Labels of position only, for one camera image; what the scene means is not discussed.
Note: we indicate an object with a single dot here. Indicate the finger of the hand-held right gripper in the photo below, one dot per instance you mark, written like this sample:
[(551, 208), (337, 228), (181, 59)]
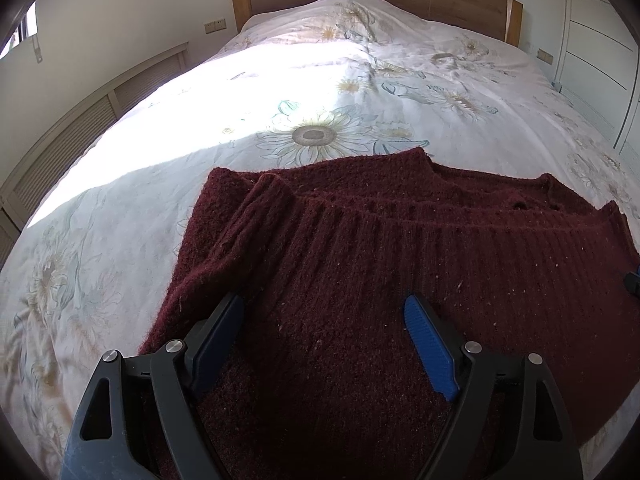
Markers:
[(634, 284)]

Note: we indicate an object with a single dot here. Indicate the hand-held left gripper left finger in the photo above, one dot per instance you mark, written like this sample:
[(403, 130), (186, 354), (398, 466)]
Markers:
[(217, 345)]

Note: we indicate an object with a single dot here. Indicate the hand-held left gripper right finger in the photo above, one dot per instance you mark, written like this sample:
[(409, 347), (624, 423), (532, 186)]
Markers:
[(430, 350)]

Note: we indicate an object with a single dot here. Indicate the dark red knit sweater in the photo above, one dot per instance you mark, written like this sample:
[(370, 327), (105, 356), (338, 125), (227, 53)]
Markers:
[(350, 260)]

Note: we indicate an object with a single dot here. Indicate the small item on nightstand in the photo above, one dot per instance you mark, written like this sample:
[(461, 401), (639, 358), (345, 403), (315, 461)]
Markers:
[(557, 85)]

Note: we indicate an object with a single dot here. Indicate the white floral duvet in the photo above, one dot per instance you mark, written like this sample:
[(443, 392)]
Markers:
[(175, 110)]

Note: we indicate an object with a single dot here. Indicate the white wardrobe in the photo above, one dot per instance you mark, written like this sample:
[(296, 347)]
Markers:
[(595, 35)]

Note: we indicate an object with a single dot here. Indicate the beige louvered cabinet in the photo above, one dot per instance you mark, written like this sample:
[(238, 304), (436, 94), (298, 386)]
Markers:
[(75, 135)]

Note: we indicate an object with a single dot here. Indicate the window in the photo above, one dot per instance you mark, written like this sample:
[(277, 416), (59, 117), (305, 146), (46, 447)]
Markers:
[(25, 27)]

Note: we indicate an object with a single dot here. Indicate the beige wall switch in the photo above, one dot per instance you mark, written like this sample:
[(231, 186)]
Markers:
[(545, 56), (215, 26)]

